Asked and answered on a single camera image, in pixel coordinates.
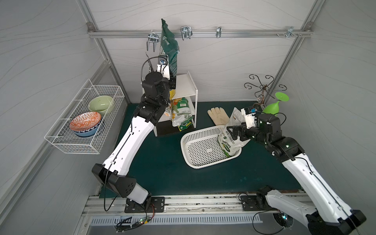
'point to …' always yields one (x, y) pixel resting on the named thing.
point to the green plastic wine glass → (273, 108)
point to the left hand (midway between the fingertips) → (166, 66)
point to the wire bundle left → (121, 228)
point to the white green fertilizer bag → (229, 146)
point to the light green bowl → (100, 104)
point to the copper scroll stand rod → (260, 93)
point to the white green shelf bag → (180, 110)
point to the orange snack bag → (169, 110)
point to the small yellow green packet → (185, 124)
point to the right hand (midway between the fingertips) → (236, 124)
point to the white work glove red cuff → (219, 116)
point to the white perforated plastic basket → (200, 149)
